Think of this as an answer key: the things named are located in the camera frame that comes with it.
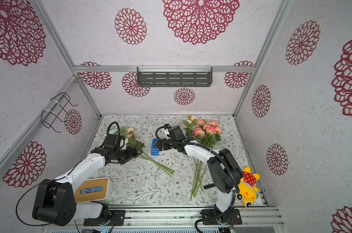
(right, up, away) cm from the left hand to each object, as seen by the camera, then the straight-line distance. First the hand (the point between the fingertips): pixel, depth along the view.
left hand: (137, 155), depth 87 cm
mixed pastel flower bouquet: (-6, +8, +9) cm, 13 cm away
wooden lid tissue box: (-23, -19, -6) cm, 30 cm away
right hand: (+13, +8, +3) cm, 16 cm away
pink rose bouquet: (+44, +13, +16) cm, 48 cm away
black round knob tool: (+42, -18, -2) cm, 46 cm away
